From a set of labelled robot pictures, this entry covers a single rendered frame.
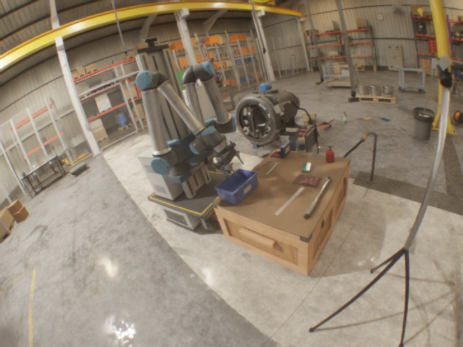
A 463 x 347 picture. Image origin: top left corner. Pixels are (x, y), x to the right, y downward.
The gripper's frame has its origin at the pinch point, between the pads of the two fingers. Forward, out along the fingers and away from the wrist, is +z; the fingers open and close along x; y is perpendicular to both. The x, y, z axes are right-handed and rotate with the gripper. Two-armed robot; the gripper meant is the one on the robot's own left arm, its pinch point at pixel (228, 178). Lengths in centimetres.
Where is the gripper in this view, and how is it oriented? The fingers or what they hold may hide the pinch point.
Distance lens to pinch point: 162.1
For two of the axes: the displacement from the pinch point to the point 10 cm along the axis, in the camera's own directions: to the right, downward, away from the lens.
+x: -7.3, -1.6, 6.7
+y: 6.4, -5.0, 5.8
